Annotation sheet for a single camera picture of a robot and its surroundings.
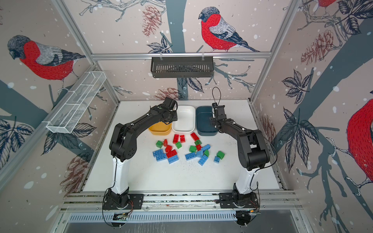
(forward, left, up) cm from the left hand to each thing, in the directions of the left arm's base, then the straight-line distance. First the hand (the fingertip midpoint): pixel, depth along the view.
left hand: (174, 116), depth 98 cm
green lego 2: (-24, -30, -9) cm, 40 cm away
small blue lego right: (-27, -27, -9) cm, 40 cm away
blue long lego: (-27, 0, -9) cm, 28 cm away
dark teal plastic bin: (-6, -21, -5) cm, 22 cm away
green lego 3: (-20, -12, -8) cm, 25 cm away
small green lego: (-17, -3, -10) cm, 20 cm away
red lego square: (-12, -6, -10) cm, 17 cm away
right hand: (-1, -29, -2) cm, 29 cm away
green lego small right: (-24, -21, -7) cm, 32 cm away
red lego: (-23, +3, -9) cm, 25 cm away
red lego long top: (-12, -1, -10) cm, 15 cm away
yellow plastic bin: (-8, +9, -3) cm, 12 cm away
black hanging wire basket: (+34, +4, +17) cm, 38 cm away
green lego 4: (-16, -16, -7) cm, 24 cm away
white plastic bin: (+5, -8, -11) cm, 15 cm away
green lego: (-17, +9, -8) cm, 21 cm away
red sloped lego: (-16, +6, -8) cm, 19 cm away
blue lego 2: (-19, -22, -9) cm, 30 cm away
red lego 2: (-19, -16, -9) cm, 27 cm away
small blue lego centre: (-24, -17, -7) cm, 30 cm away
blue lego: (-24, -11, -10) cm, 28 cm away
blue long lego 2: (-28, -18, -9) cm, 34 cm away
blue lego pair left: (-23, +9, -10) cm, 27 cm away
